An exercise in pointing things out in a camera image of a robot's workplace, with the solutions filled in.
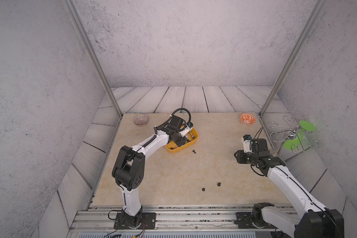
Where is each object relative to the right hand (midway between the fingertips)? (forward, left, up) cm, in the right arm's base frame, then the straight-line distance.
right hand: (239, 153), depth 84 cm
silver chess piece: (+19, +25, -10) cm, 33 cm away
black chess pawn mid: (+8, +25, -12) cm, 28 cm away
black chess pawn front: (-16, +20, -12) cm, 28 cm away
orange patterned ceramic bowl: (+36, -17, -11) cm, 41 cm away
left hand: (+11, +30, -1) cm, 32 cm away
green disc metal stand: (+1, -23, +14) cm, 27 cm away
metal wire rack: (+11, -25, +14) cm, 31 cm away
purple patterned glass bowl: (+34, +64, -8) cm, 73 cm away
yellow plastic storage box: (+11, +39, -9) cm, 41 cm away
